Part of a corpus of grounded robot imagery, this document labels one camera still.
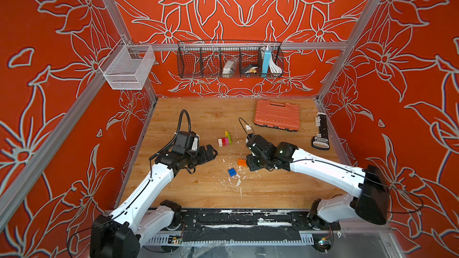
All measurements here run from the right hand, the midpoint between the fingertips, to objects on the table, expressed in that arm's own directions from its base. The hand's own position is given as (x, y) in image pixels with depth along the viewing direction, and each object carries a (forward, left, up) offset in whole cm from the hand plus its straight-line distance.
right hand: (245, 163), depth 77 cm
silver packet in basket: (+45, +8, +19) cm, 50 cm away
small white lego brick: (+28, -4, -11) cm, 30 cm away
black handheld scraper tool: (+19, -44, -12) cm, 50 cm away
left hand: (+4, +16, +1) cm, 16 cm away
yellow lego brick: (+23, +9, -10) cm, 27 cm away
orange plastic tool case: (+33, -26, -7) cm, 42 cm away
